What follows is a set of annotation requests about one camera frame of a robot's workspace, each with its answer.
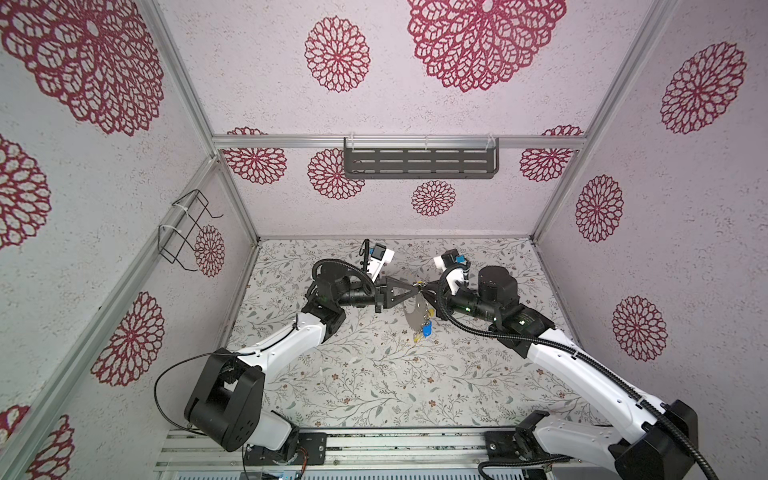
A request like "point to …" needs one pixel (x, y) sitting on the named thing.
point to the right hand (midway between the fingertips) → (418, 283)
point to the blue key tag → (428, 329)
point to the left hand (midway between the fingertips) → (415, 295)
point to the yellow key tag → (420, 282)
